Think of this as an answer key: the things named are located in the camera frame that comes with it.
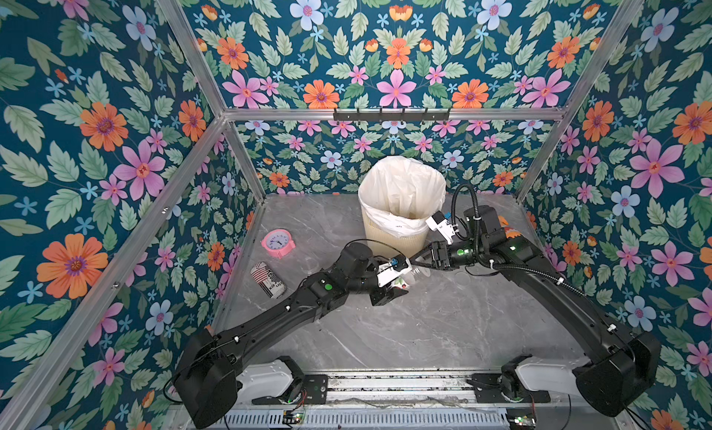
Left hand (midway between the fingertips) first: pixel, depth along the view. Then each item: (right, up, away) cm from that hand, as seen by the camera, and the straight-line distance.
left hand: (406, 281), depth 73 cm
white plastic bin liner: (0, +25, +23) cm, 34 cm away
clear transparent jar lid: (+22, -4, +24) cm, 33 cm away
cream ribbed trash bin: (+1, +9, +10) cm, 13 cm away
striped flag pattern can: (-44, -4, +18) cm, 48 cm away
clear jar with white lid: (-2, +1, -5) cm, 6 cm away
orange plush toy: (+40, +12, +25) cm, 49 cm away
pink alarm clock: (-45, +8, +29) cm, 54 cm away
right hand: (+4, +7, -3) cm, 9 cm away
